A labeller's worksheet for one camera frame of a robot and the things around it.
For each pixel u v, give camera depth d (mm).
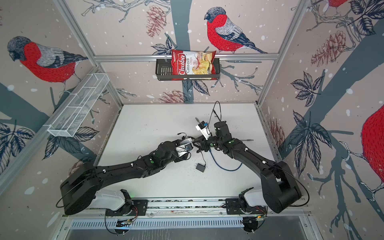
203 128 726
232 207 728
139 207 733
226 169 864
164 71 949
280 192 417
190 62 878
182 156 714
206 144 723
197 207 746
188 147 697
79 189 418
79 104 785
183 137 1005
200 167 857
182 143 795
